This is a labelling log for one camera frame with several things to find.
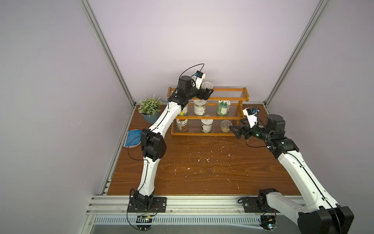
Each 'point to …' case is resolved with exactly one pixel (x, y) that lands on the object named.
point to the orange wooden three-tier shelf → (237, 95)
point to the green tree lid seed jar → (223, 107)
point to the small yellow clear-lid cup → (225, 125)
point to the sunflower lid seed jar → (184, 110)
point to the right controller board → (268, 222)
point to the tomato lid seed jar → (182, 125)
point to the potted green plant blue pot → (149, 107)
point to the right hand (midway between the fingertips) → (238, 120)
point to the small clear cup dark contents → (207, 85)
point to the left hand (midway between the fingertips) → (210, 86)
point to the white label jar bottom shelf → (206, 125)
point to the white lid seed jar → (199, 107)
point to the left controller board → (144, 223)
